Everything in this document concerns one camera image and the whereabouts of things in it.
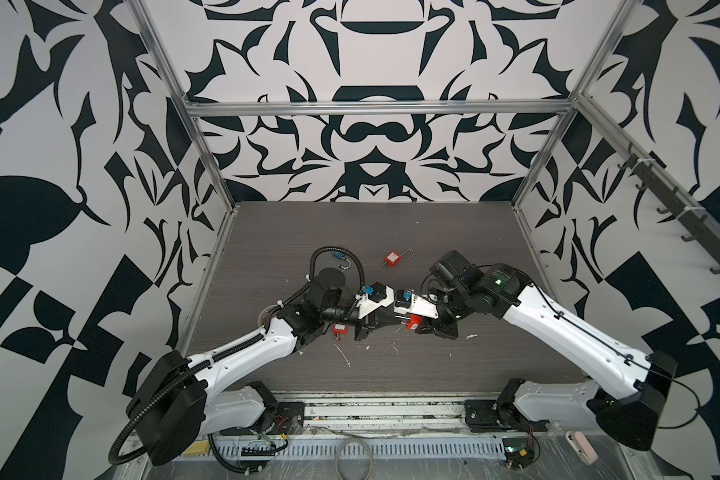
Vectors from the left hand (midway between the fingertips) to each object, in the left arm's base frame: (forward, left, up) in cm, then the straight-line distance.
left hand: (404, 314), depth 69 cm
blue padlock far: (+31, +15, -21) cm, 41 cm away
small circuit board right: (-25, -27, -22) cm, 43 cm away
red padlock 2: (-2, -2, 0) cm, 3 cm away
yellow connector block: (-22, +48, -20) cm, 57 cm away
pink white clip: (-25, -39, -18) cm, 49 cm away
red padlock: (+29, -2, -20) cm, 35 cm away
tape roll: (-4, +28, +11) cm, 30 cm away
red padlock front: (+4, +16, -19) cm, 25 cm away
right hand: (-1, -4, -3) cm, 4 cm away
